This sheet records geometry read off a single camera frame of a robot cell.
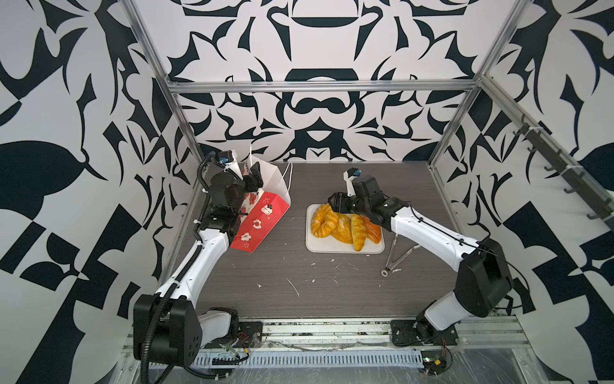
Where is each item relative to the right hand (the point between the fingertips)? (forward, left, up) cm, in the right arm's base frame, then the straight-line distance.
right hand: (335, 198), depth 84 cm
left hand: (+5, +29, +15) cm, 33 cm away
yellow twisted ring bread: (-2, +4, -12) cm, 12 cm away
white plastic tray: (-10, +3, -16) cm, 19 cm away
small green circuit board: (-45, -27, -20) cm, 56 cm away
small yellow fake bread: (-6, -9, -12) cm, 16 cm away
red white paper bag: (-6, +24, +3) cm, 25 cm away
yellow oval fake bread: (-5, -4, -14) cm, 15 cm away
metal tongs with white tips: (-18, -19, -18) cm, 32 cm away
